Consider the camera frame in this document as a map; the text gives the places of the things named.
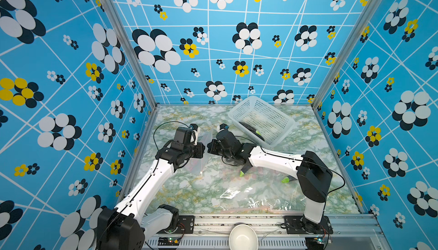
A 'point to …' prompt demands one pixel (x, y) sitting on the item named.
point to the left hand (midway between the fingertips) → (205, 145)
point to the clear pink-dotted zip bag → (275, 190)
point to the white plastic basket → (272, 123)
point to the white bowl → (243, 237)
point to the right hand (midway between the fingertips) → (207, 145)
